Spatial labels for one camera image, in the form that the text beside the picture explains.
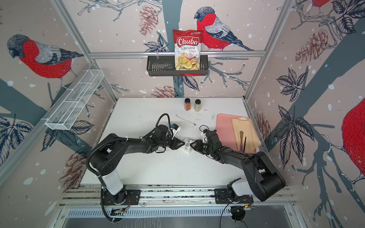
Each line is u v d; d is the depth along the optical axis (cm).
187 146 88
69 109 74
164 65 95
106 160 48
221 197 73
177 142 83
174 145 80
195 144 82
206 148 76
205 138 81
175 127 83
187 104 107
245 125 103
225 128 103
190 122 107
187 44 83
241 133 98
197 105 107
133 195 74
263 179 43
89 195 76
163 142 78
